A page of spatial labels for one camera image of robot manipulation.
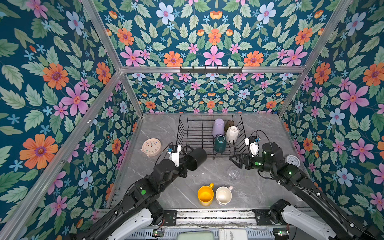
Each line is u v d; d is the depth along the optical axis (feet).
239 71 2.99
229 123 3.31
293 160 2.98
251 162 2.03
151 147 3.23
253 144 2.13
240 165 2.06
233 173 2.87
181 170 1.99
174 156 1.96
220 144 2.98
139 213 1.98
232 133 3.06
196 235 2.19
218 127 3.15
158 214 2.10
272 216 2.18
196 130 3.57
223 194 2.59
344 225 1.32
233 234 2.25
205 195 2.63
